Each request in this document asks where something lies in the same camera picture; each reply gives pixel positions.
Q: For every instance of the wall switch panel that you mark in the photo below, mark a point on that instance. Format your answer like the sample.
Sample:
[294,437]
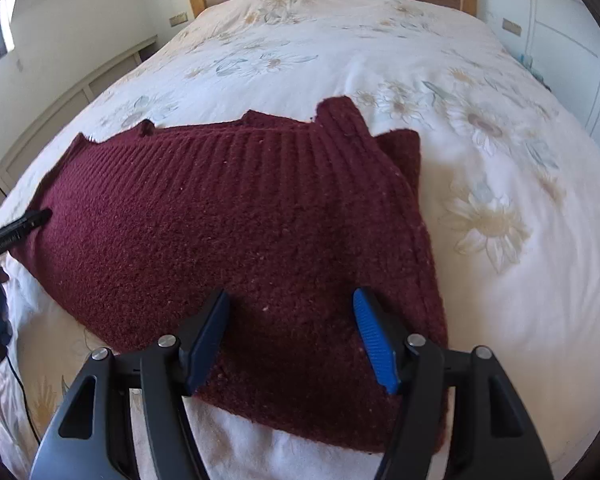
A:
[512,26]
[178,19]

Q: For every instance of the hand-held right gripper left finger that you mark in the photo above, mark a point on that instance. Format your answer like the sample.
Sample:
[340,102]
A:
[207,341]

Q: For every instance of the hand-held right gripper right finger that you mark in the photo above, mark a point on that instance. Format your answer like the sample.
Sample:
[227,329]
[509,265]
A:
[375,342]

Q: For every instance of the dark red knitted sweater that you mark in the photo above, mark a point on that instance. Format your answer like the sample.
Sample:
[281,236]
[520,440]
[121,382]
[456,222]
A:
[240,230]

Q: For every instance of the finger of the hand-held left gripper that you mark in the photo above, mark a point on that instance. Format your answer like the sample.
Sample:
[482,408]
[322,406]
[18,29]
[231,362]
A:
[15,232]

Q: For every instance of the nightstand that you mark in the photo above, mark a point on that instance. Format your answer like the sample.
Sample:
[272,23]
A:
[535,72]

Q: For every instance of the white wardrobe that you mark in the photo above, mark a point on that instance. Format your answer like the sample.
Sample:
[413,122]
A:
[575,35]

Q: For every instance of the bed with floral duvet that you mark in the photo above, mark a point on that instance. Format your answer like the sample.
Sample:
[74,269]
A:
[505,280]

